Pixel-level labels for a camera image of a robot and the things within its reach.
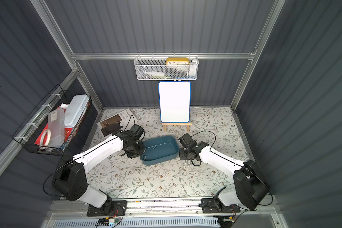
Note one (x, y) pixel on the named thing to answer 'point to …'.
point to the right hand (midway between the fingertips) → (185, 153)
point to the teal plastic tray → (159, 149)
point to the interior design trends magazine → (121, 121)
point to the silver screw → (154, 147)
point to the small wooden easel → (178, 124)
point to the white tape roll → (49, 137)
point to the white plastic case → (78, 105)
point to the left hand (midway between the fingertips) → (143, 153)
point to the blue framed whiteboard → (175, 98)
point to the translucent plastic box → (56, 126)
